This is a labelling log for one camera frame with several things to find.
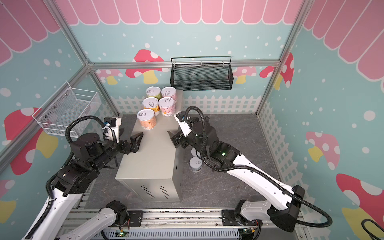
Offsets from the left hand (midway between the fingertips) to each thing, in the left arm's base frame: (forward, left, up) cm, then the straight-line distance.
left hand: (133, 134), depth 64 cm
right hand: (+3, -19, +4) cm, 20 cm away
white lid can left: (+9, -25, -30) cm, 40 cm away
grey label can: (+1, -27, -30) cm, 40 cm away
